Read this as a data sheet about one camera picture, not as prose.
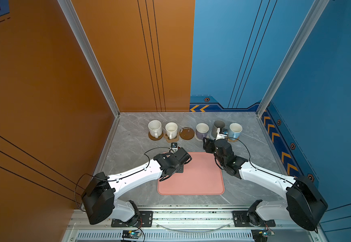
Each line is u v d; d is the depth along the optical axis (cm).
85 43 81
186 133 108
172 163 61
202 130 105
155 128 103
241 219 72
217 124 101
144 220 73
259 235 71
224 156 63
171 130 97
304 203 40
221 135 72
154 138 101
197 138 105
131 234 71
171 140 101
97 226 43
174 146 74
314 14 71
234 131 97
